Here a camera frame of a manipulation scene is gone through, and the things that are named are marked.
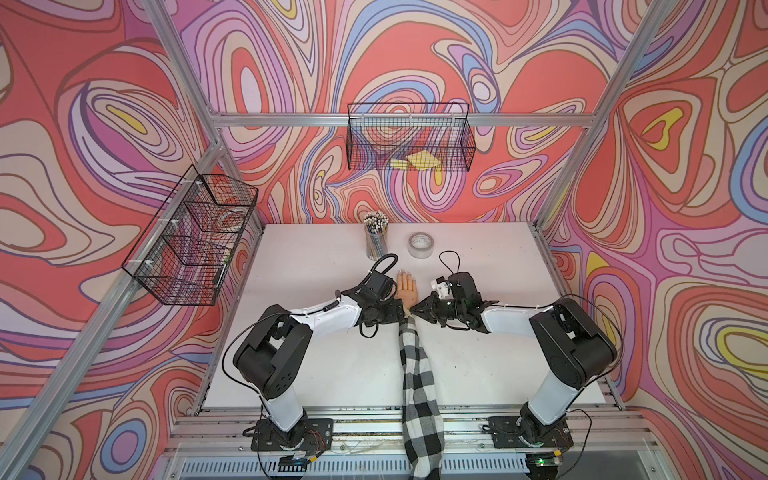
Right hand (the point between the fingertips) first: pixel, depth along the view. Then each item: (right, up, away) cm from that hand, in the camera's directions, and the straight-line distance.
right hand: (411, 316), depth 89 cm
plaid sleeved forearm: (+1, -24, -20) cm, 31 cm away
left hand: (-4, 0, +2) cm, 4 cm away
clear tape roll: (+5, +22, +24) cm, 33 cm away
